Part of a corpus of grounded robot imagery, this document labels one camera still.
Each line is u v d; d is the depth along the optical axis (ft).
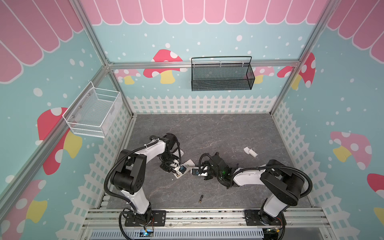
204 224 2.42
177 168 2.53
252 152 3.25
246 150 3.27
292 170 1.45
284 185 1.51
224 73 2.99
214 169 2.26
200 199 2.62
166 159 2.54
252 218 2.42
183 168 2.53
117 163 1.47
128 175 1.57
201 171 2.39
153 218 2.42
